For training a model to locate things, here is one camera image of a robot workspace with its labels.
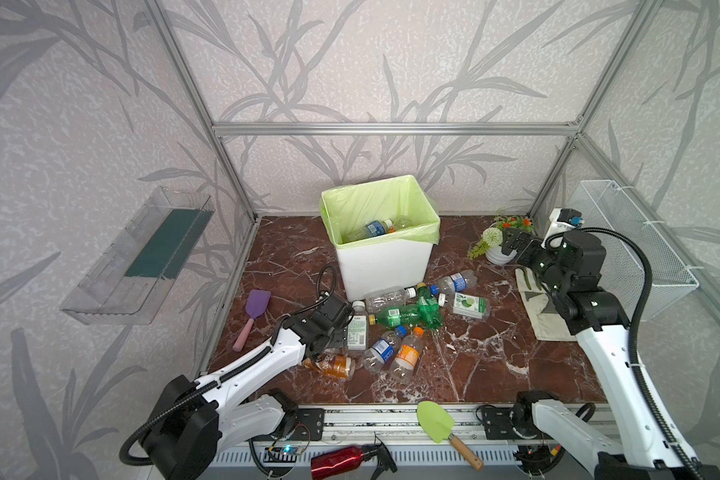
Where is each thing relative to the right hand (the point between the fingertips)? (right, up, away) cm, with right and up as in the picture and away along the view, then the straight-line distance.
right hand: (520, 225), depth 71 cm
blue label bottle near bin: (-10, -18, +25) cm, 32 cm away
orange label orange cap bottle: (-27, -35, +9) cm, 45 cm away
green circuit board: (-58, -56, +1) cm, 80 cm away
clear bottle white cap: (-31, -21, +20) cm, 43 cm away
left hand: (-46, -28, +13) cm, 56 cm away
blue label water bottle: (-36, 0, +25) cm, 44 cm away
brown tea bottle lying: (-46, -37, +7) cm, 59 cm away
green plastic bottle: (-19, -25, +20) cm, 37 cm away
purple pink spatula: (-74, -24, +24) cm, 82 cm away
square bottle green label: (-7, -23, +20) cm, 32 cm away
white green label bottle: (-40, -29, +15) cm, 52 cm away
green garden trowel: (-19, -50, +2) cm, 53 cm away
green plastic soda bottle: (-29, -26, +16) cm, 42 cm away
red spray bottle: (-44, -52, -7) cm, 69 cm away
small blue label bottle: (-36, -38, +13) cm, 53 cm away
